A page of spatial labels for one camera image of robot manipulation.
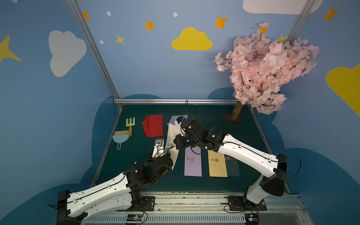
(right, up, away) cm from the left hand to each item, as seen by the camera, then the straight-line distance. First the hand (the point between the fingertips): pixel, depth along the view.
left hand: (164, 149), depth 73 cm
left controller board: (-15, -36, -1) cm, 39 cm away
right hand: (+6, +5, -3) cm, 8 cm away
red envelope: (-13, +11, +35) cm, 39 cm away
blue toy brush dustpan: (-35, +3, +28) cm, 45 cm away
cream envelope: (+5, +10, -1) cm, 11 cm away
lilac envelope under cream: (+17, -12, +18) cm, 27 cm away
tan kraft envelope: (+32, -13, +16) cm, 38 cm away
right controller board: (+47, -37, 0) cm, 60 cm away
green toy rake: (-31, +12, +35) cm, 48 cm away
